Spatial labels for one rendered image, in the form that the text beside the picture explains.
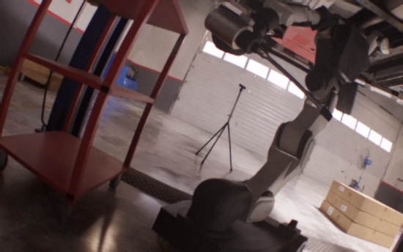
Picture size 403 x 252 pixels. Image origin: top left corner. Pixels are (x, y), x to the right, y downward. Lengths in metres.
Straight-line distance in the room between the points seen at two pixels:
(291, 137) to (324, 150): 10.18
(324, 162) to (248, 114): 3.66
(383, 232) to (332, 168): 8.44
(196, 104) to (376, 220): 8.59
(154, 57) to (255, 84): 3.57
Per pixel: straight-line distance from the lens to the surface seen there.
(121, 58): 0.86
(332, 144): 11.64
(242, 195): 1.05
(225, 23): 0.84
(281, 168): 1.30
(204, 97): 10.72
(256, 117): 10.76
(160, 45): 11.12
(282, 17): 1.10
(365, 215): 3.31
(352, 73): 1.62
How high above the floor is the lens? 0.52
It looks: 4 degrees down
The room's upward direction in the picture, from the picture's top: 23 degrees clockwise
